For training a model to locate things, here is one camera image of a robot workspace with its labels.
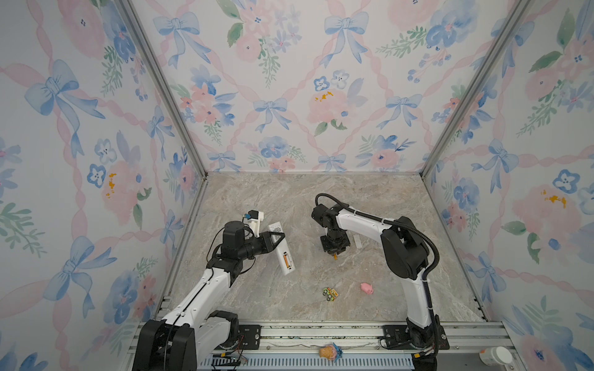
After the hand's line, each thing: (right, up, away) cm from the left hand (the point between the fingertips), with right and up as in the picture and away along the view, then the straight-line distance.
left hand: (283, 235), depth 80 cm
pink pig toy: (+30, -20, +4) cm, 36 cm away
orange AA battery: (+1, -7, -1) cm, 7 cm away
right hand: (+19, -9, +14) cm, 25 cm away
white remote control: (0, -5, -1) cm, 5 cm away
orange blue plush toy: (+15, -33, -11) cm, 38 cm away
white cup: (+61, -32, -15) cm, 70 cm away
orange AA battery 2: (+20, -11, +13) cm, 26 cm away
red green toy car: (+17, -21, +1) cm, 27 cm away
